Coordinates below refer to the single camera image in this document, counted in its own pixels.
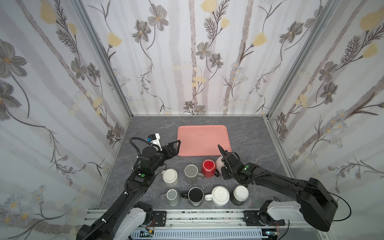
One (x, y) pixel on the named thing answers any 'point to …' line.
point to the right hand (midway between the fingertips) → (221, 166)
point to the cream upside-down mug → (170, 177)
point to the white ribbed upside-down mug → (220, 195)
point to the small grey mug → (171, 197)
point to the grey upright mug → (191, 174)
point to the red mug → (208, 166)
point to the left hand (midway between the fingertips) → (174, 140)
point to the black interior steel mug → (195, 195)
